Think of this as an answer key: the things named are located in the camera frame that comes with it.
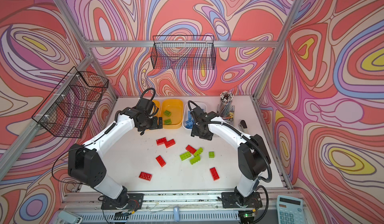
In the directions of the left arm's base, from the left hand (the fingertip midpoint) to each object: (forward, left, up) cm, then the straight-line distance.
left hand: (157, 124), depth 86 cm
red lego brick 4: (-16, -2, -13) cm, 21 cm away
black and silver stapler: (+5, -54, -9) cm, 55 cm away
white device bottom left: (-43, +39, -12) cm, 59 cm away
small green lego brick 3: (-13, -32, -13) cm, 37 cm away
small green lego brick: (+18, -2, -12) cm, 22 cm away
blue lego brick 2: (+7, -18, -10) cm, 22 cm away
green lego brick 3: (-16, -22, -13) cm, 30 cm away
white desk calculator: (-41, -66, -12) cm, 79 cm away
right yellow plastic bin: (+25, -8, -12) cm, 29 cm away
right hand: (-6, -25, -6) cm, 27 cm away
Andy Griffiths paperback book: (+15, -49, -11) cm, 52 cm away
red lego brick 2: (-5, -6, -14) cm, 16 cm away
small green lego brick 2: (+10, -4, -12) cm, 16 cm away
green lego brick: (-14, -16, -13) cm, 25 cm away
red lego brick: (-4, -1, -13) cm, 13 cm away
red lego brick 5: (-25, +5, -13) cm, 29 cm away
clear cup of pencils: (+16, -42, +6) cm, 45 cm away
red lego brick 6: (-24, -33, -13) cm, 43 cm away
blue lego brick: (+16, -18, -13) cm, 28 cm away
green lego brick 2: (-12, -24, -12) cm, 30 cm away
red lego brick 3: (-10, -20, -14) cm, 26 cm away
